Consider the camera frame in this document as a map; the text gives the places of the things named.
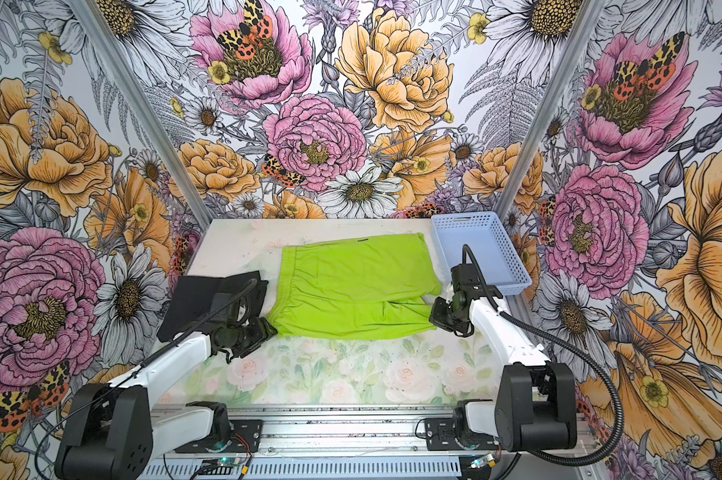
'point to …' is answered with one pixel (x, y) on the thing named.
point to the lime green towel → (364, 288)
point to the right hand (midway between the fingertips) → (435, 329)
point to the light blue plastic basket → (485, 233)
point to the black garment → (189, 299)
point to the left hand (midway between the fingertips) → (268, 345)
